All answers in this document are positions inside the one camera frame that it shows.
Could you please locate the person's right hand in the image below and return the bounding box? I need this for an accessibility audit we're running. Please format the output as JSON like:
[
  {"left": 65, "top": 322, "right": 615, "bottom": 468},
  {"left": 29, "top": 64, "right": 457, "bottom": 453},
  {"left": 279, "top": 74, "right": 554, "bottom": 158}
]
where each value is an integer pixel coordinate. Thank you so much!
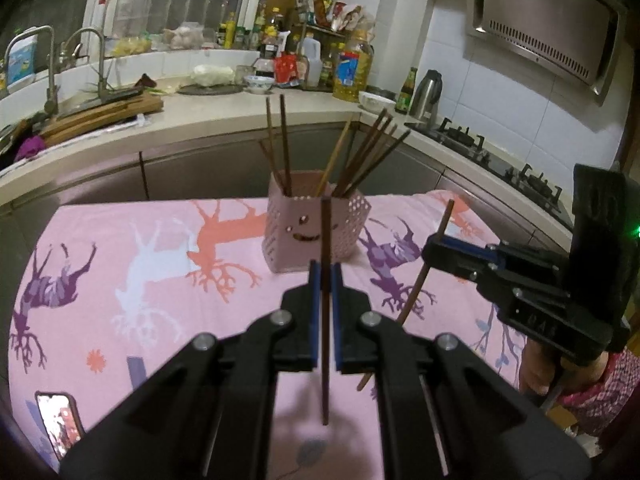
[{"left": 519, "top": 342, "right": 608, "bottom": 396}]

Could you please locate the black gas stove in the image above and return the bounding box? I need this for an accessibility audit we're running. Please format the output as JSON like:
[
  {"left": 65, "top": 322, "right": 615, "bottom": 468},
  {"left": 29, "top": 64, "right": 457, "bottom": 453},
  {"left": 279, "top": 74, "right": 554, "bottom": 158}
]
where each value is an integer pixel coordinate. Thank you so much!
[{"left": 404, "top": 117, "right": 576, "bottom": 231}]

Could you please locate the smartphone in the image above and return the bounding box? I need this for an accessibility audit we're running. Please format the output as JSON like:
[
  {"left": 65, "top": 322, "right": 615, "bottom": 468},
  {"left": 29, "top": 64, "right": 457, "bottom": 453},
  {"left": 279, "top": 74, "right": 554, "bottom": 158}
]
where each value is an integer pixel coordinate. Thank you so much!
[{"left": 34, "top": 391, "right": 87, "bottom": 462}]

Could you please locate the clear plastic bag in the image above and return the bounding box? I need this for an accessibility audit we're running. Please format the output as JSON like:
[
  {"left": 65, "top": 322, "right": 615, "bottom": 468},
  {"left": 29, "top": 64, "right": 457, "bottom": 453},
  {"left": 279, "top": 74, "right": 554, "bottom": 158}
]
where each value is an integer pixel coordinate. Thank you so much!
[{"left": 162, "top": 22, "right": 206, "bottom": 51}]

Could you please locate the pink printed tablecloth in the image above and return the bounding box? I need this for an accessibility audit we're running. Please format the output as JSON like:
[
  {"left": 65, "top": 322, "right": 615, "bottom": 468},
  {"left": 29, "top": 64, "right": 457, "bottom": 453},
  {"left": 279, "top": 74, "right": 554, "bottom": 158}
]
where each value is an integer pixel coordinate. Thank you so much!
[{"left": 7, "top": 190, "right": 576, "bottom": 480}]

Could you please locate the blue and white bowl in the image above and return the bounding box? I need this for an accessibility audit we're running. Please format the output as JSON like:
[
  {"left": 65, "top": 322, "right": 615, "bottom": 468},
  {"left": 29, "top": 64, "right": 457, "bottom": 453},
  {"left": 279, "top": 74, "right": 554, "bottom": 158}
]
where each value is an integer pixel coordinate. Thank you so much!
[{"left": 244, "top": 75, "right": 276, "bottom": 95}]

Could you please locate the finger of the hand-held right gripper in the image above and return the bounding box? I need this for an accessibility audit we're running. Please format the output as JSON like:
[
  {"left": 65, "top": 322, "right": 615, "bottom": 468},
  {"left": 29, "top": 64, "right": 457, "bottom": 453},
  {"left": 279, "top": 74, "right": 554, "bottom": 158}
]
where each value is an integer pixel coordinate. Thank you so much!
[
  {"left": 422, "top": 238, "right": 531, "bottom": 306},
  {"left": 434, "top": 235, "right": 571, "bottom": 281}
]

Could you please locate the white plastic bag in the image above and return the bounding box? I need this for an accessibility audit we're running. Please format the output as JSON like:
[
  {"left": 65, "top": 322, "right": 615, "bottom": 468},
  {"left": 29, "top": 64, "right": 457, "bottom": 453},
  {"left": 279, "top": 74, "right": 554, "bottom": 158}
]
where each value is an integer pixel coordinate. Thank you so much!
[{"left": 190, "top": 64, "right": 236, "bottom": 87}]

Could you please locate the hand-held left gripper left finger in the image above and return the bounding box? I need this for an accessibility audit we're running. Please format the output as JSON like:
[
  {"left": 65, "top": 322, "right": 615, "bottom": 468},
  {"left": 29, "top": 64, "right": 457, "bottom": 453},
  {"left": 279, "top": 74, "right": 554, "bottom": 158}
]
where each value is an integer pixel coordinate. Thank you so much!
[{"left": 59, "top": 260, "right": 323, "bottom": 480}]

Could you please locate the red packet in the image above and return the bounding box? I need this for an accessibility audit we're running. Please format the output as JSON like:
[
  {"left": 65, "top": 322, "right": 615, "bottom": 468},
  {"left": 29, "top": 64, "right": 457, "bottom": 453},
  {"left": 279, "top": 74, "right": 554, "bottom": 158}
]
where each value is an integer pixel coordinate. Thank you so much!
[{"left": 274, "top": 52, "right": 301, "bottom": 86}]

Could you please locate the bundle of wooden chopsticks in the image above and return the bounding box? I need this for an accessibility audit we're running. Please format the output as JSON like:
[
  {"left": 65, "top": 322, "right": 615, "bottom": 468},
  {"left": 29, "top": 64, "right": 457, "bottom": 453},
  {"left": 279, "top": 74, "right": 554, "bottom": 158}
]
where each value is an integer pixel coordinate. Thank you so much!
[{"left": 257, "top": 94, "right": 412, "bottom": 198}]

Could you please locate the yellow cooking oil bottle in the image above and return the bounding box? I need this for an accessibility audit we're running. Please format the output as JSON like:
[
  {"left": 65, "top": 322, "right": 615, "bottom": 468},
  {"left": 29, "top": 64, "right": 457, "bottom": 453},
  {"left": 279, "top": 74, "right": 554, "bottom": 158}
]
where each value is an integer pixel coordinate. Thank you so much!
[{"left": 332, "top": 27, "right": 375, "bottom": 103}]

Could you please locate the steel range hood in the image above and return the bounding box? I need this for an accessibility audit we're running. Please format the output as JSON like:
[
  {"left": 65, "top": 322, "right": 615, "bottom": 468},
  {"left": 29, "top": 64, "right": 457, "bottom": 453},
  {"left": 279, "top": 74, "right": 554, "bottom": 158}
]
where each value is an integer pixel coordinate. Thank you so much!
[{"left": 465, "top": 0, "right": 628, "bottom": 106}]

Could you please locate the wooden cutting board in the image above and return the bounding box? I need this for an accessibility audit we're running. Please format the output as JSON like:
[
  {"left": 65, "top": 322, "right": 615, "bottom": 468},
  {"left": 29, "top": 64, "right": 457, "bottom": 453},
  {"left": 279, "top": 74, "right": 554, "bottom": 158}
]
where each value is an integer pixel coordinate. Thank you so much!
[{"left": 40, "top": 91, "right": 165, "bottom": 136}]

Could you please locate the dark sauce bottle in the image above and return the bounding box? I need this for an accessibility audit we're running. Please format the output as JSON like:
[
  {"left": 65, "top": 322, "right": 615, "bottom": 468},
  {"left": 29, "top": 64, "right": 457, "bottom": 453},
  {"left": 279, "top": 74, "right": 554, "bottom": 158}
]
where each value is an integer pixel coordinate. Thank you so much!
[{"left": 260, "top": 7, "right": 283, "bottom": 58}]

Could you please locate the white plastic jug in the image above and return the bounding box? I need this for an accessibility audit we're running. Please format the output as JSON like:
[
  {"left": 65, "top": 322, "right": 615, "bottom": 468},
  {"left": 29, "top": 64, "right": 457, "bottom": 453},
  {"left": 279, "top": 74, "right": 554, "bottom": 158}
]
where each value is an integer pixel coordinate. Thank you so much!
[{"left": 299, "top": 34, "right": 323, "bottom": 88}]

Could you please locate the blue label detergent jug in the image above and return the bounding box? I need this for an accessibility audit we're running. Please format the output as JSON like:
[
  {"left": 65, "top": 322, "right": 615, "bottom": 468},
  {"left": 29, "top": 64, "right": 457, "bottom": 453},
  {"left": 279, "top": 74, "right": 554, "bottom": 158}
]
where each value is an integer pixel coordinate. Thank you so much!
[{"left": 6, "top": 40, "right": 38, "bottom": 86}]

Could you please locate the purple cloth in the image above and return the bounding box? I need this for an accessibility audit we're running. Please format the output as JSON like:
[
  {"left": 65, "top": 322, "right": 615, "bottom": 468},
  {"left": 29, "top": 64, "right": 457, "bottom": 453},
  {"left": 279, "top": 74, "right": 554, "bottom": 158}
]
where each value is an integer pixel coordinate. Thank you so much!
[{"left": 15, "top": 135, "right": 48, "bottom": 161}]

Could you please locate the dark brown chopstick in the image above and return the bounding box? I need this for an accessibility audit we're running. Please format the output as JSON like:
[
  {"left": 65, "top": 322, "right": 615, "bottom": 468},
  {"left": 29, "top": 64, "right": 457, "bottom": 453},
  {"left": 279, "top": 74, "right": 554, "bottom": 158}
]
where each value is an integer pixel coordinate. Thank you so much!
[
  {"left": 356, "top": 199, "right": 456, "bottom": 392},
  {"left": 320, "top": 197, "right": 333, "bottom": 427}
]

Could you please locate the pink plastic utensil holder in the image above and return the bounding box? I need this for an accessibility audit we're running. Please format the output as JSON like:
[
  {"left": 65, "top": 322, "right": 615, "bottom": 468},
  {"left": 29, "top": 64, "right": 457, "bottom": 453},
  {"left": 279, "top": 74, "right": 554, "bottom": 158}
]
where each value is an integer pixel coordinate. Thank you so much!
[{"left": 262, "top": 170, "right": 372, "bottom": 274}]

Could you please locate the dark bottle with green label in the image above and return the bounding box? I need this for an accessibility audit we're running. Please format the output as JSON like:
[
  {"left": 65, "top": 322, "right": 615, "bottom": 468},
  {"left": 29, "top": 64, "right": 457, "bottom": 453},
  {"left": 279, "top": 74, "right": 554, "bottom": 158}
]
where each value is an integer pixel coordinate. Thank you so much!
[{"left": 395, "top": 66, "right": 418, "bottom": 115}]

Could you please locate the steel kettle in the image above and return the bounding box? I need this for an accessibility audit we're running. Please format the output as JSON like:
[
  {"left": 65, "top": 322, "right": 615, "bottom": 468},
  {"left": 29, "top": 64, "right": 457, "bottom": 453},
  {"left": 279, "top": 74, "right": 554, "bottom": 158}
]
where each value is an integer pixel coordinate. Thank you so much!
[{"left": 410, "top": 69, "right": 444, "bottom": 122}]

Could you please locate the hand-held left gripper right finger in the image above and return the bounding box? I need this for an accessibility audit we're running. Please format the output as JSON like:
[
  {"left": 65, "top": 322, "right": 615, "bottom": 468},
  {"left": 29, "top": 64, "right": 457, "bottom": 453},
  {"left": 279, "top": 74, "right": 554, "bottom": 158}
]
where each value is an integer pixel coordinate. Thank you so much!
[{"left": 331, "top": 262, "right": 593, "bottom": 480}]

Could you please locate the steel faucet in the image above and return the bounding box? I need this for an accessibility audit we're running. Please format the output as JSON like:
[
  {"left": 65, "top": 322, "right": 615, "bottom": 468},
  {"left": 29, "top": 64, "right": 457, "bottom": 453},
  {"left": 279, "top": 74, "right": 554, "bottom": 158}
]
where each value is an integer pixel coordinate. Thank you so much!
[
  {"left": 2, "top": 25, "right": 60, "bottom": 116},
  {"left": 60, "top": 26, "right": 118, "bottom": 101}
]

